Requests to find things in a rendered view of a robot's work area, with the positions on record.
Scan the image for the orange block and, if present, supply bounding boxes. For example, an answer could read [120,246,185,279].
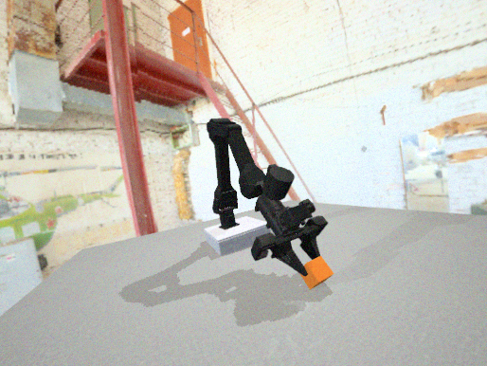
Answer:
[300,256,334,289]

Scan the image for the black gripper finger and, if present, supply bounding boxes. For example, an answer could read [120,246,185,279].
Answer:
[300,229,320,260]
[270,239,308,277]

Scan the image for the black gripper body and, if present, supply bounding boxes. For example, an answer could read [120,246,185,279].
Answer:
[251,205,328,261]

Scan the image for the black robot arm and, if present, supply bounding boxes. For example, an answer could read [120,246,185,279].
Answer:
[207,118,316,233]

